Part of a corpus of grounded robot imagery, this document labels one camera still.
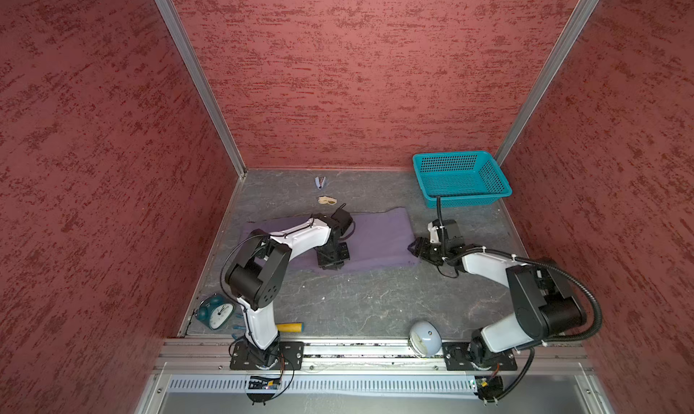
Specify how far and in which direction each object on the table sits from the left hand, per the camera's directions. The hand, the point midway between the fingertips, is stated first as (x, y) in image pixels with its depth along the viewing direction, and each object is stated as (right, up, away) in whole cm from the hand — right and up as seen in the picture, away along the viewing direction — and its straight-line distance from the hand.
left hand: (340, 269), depth 89 cm
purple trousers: (+14, +9, +8) cm, 19 cm away
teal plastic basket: (+52, +33, +29) cm, 68 cm away
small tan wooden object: (-8, +23, +20) cm, 32 cm away
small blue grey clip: (-10, +31, +25) cm, 41 cm away
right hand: (+26, +4, +4) cm, 26 cm away
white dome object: (+24, -13, -19) cm, 33 cm away
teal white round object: (-36, -9, -13) cm, 39 cm away
